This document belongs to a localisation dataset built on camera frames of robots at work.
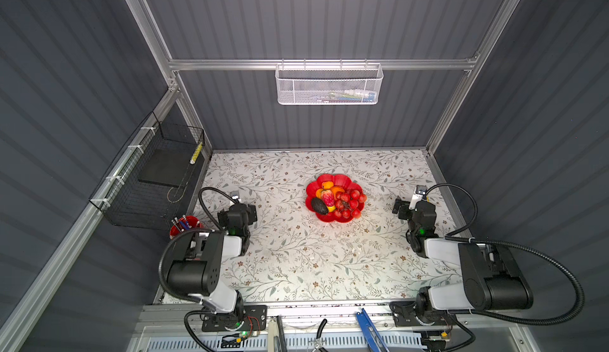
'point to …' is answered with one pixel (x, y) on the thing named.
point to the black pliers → (318, 340)
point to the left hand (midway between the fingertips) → (235, 208)
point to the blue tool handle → (372, 332)
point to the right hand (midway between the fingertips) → (415, 200)
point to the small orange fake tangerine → (327, 185)
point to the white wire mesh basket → (329, 84)
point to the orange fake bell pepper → (335, 190)
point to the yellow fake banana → (331, 208)
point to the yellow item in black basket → (197, 153)
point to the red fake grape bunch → (346, 205)
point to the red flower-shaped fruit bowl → (338, 180)
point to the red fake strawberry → (327, 197)
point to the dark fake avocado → (319, 206)
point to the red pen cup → (184, 223)
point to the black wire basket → (146, 185)
